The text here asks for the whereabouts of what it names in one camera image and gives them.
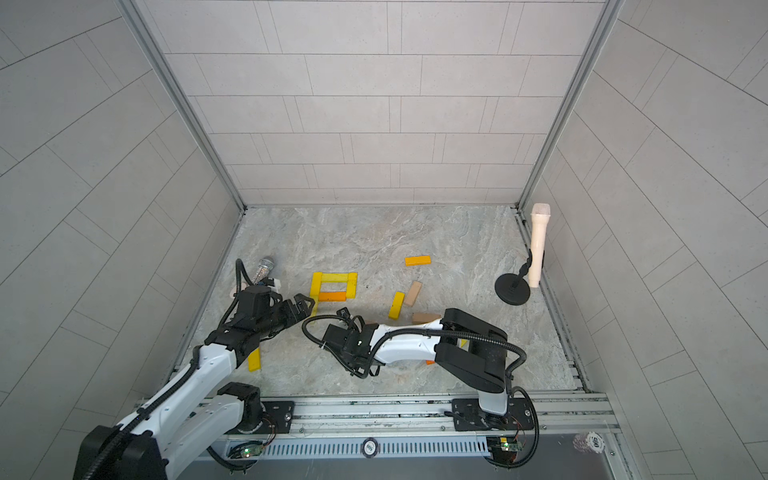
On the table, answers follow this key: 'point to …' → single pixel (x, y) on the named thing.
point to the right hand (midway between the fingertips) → (353, 355)
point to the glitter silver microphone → (264, 267)
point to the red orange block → (429, 362)
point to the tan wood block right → (424, 317)
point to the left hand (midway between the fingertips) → (310, 304)
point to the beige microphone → (540, 214)
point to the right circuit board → (503, 444)
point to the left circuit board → (246, 449)
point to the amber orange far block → (419, 260)
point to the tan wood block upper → (414, 289)
